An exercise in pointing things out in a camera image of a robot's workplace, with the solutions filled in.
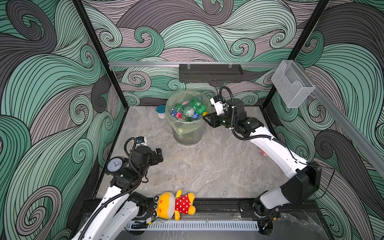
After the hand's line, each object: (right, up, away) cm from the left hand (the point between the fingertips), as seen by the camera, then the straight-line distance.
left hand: (154, 150), depth 76 cm
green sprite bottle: (+23, +23, +2) cm, 33 cm away
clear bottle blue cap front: (+12, +19, +4) cm, 23 cm away
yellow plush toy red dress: (+9, -25, -7) cm, 27 cm away
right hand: (+27, +18, 0) cm, 32 cm away
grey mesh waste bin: (+17, +20, +7) cm, 27 cm away
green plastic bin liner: (+9, +28, +12) cm, 32 cm away
